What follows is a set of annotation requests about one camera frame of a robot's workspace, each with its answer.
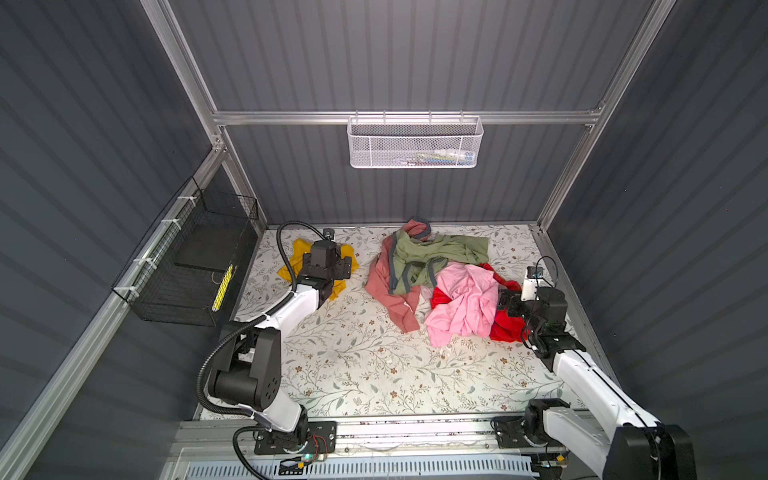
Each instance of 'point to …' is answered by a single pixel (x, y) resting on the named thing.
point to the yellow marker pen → (221, 290)
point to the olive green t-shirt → (414, 260)
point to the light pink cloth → (474, 296)
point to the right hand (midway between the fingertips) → (523, 288)
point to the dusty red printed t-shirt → (407, 299)
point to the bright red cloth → (505, 328)
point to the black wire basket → (177, 273)
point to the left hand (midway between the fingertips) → (326, 257)
